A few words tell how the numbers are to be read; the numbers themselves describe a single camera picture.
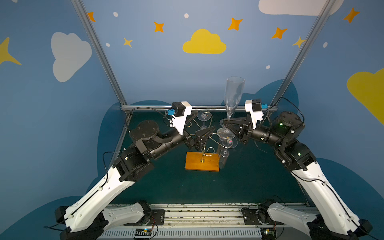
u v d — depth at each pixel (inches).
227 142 25.5
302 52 33.6
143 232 28.7
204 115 29.3
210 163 36.6
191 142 16.5
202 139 16.3
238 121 19.6
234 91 17.9
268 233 28.9
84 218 14.3
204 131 16.6
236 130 20.5
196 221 28.9
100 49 32.7
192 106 15.2
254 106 17.4
